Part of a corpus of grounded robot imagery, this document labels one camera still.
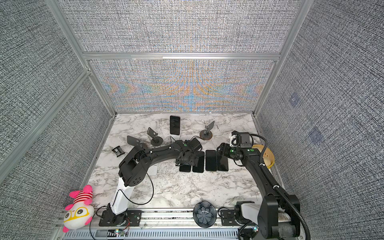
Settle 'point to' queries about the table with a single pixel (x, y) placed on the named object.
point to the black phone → (200, 168)
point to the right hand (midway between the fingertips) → (222, 149)
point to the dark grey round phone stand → (156, 141)
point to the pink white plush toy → (79, 214)
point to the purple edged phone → (175, 123)
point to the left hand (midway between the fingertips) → (189, 162)
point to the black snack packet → (118, 151)
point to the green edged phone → (185, 168)
